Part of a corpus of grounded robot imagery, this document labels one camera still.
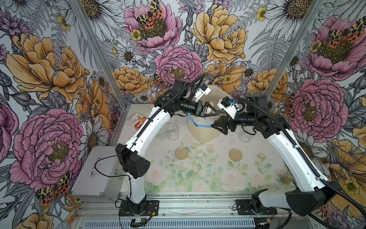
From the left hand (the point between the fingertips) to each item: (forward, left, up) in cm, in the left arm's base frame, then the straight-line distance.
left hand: (212, 117), depth 65 cm
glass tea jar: (+18, +21, -33) cm, 43 cm away
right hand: (+1, -3, -3) cm, 4 cm away
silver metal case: (-19, +53, -22) cm, 60 cm away
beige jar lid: (0, -20, -37) cm, 42 cm away
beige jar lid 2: (+1, +15, -35) cm, 38 cm away
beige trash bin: (+5, +2, -20) cm, 21 cm away
